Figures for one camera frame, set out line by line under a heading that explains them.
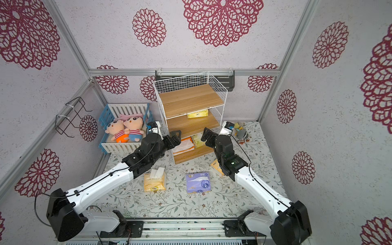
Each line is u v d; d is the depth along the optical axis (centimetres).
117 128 99
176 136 68
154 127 65
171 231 73
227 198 83
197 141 100
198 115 87
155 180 84
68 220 38
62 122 73
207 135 68
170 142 65
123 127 102
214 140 67
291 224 38
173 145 66
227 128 64
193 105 72
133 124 98
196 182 83
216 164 92
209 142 68
